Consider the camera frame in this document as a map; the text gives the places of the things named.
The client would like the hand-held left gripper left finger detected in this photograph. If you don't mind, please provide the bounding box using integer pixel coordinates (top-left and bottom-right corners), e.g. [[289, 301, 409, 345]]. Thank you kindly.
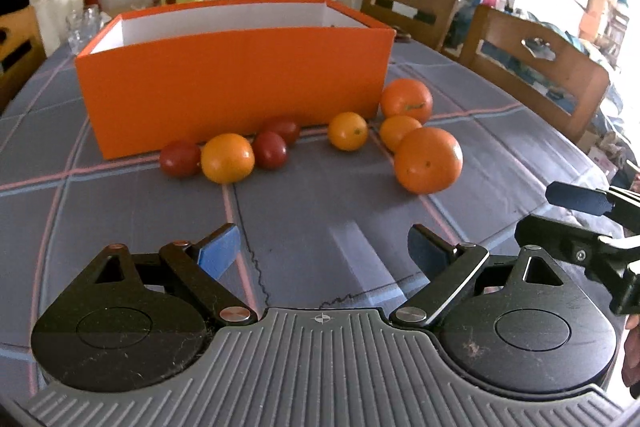
[[85, 223, 258, 327]]

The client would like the medium orange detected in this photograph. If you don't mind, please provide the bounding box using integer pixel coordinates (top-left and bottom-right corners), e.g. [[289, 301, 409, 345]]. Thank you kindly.
[[201, 133, 256, 184]]

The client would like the red tomato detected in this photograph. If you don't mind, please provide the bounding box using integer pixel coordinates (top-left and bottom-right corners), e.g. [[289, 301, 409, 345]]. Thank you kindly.
[[159, 140, 202, 179], [262, 117, 301, 145], [251, 131, 288, 170]]

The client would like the clear glass mug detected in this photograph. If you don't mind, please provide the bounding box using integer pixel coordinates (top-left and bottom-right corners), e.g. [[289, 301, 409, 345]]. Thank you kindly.
[[67, 5, 108, 55]]

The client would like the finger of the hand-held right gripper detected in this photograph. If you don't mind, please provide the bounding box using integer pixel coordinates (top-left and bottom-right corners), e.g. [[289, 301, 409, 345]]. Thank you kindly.
[[515, 214, 613, 265], [545, 181, 640, 228]]

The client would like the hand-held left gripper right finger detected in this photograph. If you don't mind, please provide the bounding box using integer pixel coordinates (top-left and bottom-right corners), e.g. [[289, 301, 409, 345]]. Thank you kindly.
[[389, 223, 566, 328]]

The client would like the wooden chair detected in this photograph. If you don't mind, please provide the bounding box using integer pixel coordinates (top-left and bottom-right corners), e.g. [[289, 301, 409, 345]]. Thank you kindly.
[[457, 4, 612, 142], [361, 0, 458, 52], [0, 4, 46, 108]]

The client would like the small orange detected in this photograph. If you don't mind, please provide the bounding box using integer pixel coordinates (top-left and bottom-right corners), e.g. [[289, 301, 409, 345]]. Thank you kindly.
[[379, 115, 423, 152], [328, 112, 370, 152]]

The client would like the white paper bag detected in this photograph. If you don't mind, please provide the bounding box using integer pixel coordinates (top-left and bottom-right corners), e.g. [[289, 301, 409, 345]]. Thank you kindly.
[[32, 0, 85, 58]]

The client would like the large orange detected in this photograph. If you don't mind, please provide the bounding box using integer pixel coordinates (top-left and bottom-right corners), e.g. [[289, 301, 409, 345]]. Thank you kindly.
[[393, 127, 464, 195], [381, 78, 434, 125]]

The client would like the orange cardboard box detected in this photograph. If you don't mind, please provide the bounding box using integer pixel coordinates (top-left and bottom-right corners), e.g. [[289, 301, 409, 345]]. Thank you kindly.
[[75, 0, 397, 161]]

